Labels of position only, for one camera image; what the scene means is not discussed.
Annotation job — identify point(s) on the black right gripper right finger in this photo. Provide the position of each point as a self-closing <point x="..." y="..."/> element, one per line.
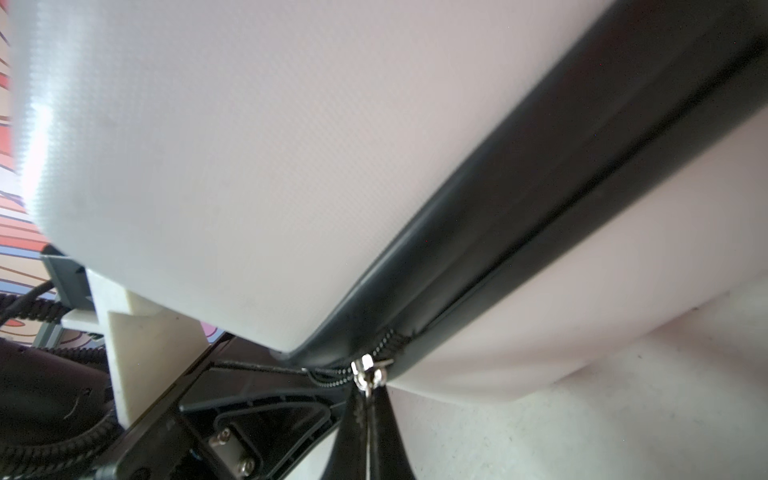
<point x="387" y="456"/>

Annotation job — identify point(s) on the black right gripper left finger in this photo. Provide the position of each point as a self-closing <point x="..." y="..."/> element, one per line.
<point x="349" y="454"/>

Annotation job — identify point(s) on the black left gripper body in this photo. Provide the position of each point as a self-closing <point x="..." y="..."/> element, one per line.
<point x="235" y="413"/>

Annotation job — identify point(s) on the black white suitcase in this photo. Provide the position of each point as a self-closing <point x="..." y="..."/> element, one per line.
<point x="244" y="162"/>

